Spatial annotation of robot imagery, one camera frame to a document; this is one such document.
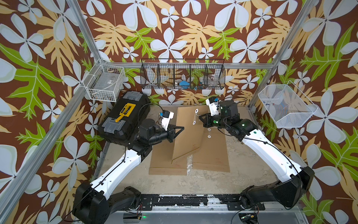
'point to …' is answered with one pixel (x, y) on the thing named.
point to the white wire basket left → (103, 81)
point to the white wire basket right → (287, 108)
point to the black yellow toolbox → (122, 125)
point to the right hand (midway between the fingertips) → (198, 116)
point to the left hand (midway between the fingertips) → (184, 127)
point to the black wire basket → (180, 73)
